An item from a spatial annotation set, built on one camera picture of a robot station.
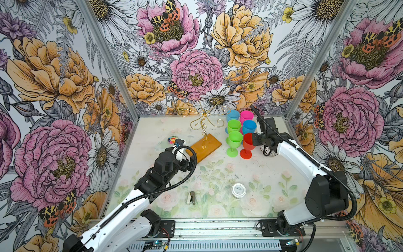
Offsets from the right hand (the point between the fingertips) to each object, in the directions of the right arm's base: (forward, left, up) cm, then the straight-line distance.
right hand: (257, 141), depth 88 cm
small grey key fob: (-25, +37, -14) cm, 47 cm away
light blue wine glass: (+23, +11, -1) cm, 26 cm away
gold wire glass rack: (-3, +32, +18) cm, 36 cm away
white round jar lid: (-24, +13, -9) cm, 29 cm away
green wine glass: (+17, +10, -5) cm, 21 cm away
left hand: (-11, +39, +5) cm, 41 cm away
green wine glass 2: (+5, +11, -4) cm, 13 cm away
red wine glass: (-3, +6, 0) cm, 6 cm away
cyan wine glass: (+12, +2, -2) cm, 13 cm away
